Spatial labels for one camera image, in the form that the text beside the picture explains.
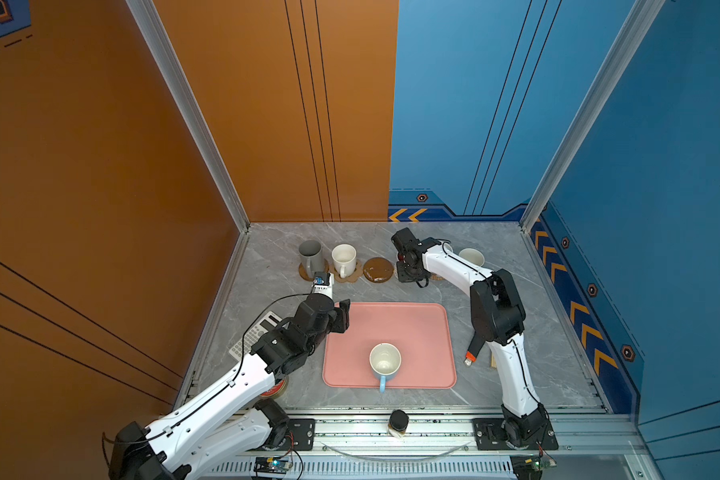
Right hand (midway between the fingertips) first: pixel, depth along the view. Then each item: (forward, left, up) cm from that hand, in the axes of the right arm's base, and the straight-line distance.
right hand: (406, 276), depth 101 cm
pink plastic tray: (-20, -4, -1) cm, 20 cm away
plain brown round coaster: (-3, +34, +7) cm, 35 cm away
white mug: (+5, +21, +4) cm, 22 cm away
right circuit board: (-53, -26, -5) cm, 59 cm away
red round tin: (-37, +37, +1) cm, 52 cm away
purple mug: (+5, -22, +5) cm, 23 cm away
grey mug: (+2, +32, +9) cm, 33 cm away
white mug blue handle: (-29, +8, -3) cm, 30 cm away
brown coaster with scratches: (+4, +10, -1) cm, 11 cm away
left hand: (-19, +20, +16) cm, 32 cm away
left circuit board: (-52, +36, -4) cm, 64 cm away
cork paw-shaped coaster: (0, +19, -1) cm, 19 cm away
